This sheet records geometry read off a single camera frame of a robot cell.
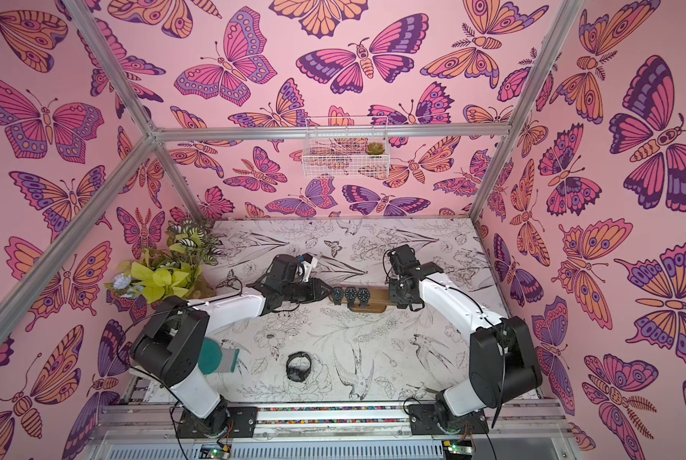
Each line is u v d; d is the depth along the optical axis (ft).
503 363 1.46
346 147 3.11
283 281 2.41
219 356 2.52
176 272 2.53
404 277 2.09
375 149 3.03
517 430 2.49
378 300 2.88
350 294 2.90
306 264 2.73
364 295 2.87
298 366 2.74
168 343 1.53
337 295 2.88
